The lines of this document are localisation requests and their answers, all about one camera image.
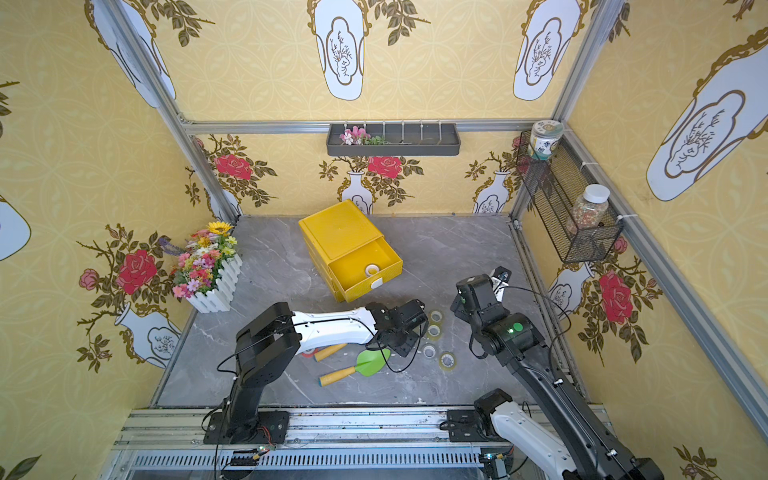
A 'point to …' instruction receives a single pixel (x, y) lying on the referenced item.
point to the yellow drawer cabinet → (348, 250)
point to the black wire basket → (555, 185)
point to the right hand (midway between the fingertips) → (475, 300)
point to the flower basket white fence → (207, 270)
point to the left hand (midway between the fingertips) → (398, 334)
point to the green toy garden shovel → (369, 362)
